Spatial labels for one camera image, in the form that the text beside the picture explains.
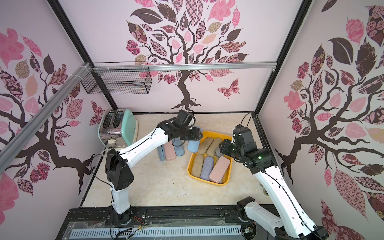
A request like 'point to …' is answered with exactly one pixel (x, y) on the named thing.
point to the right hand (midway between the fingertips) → (221, 144)
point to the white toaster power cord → (104, 153)
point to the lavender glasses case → (207, 168)
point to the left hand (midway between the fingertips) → (198, 138)
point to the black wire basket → (134, 77)
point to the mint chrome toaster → (117, 128)
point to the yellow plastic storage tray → (214, 134)
